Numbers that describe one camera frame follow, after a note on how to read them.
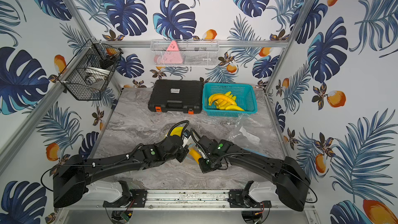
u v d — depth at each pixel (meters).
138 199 0.75
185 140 0.70
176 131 0.92
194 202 0.74
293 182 0.41
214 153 0.58
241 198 0.74
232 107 1.03
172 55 0.90
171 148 0.61
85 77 0.84
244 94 1.13
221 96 1.10
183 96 1.08
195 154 0.82
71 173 0.43
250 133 0.91
